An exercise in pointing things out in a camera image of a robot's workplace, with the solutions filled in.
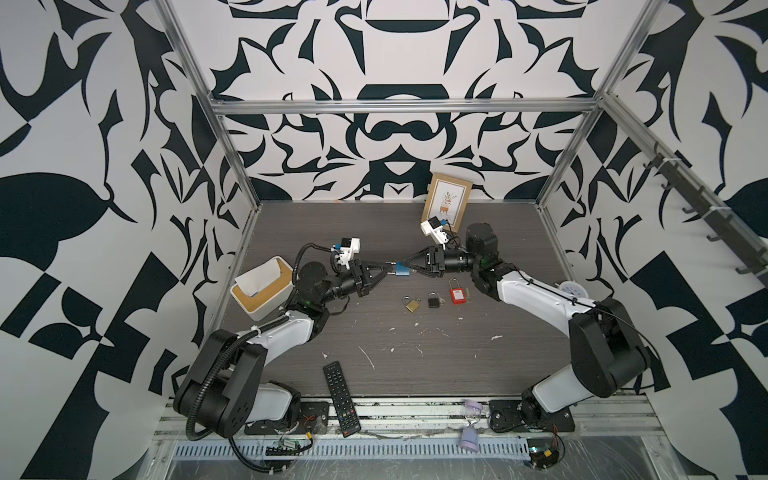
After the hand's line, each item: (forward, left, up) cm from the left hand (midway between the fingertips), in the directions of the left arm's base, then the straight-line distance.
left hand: (393, 262), depth 72 cm
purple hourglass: (-34, -16, -24) cm, 44 cm away
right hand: (0, -3, -1) cm, 4 cm away
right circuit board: (-36, -34, -27) cm, 57 cm away
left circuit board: (-33, +26, -28) cm, 51 cm away
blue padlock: (-1, -2, -2) cm, 3 cm away
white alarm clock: (+4, -57, -23) cm, 62 cm away
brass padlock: (+2, -7, -26) cm, 27 cm away
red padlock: (+4, -21, -25) cm, 32 cm away
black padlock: (+3, -13, -26) cm, 29 cm away
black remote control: (-24, +14, -25) cm, 37 cm away
